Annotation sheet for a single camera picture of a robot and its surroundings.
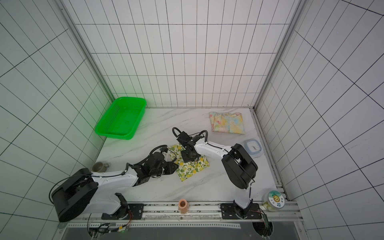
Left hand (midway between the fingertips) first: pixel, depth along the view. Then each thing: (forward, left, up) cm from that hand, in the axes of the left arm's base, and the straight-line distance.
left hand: (176, 170), depth 84 cm
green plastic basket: (+42, +45, -4) cm, 62 cm away
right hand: (+8, -7, 0) cm, 11 cm away
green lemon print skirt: (+2, -5, -2) cm, 6 cm away
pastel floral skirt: (+36, -35, 0) cm, 50 cm away
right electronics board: (-27, -43, -2) cm, 51 cm away
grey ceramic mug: (+2, +45, -1) cm, 46 cm away
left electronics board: (-28, +36, -6) cm, 46 cm away
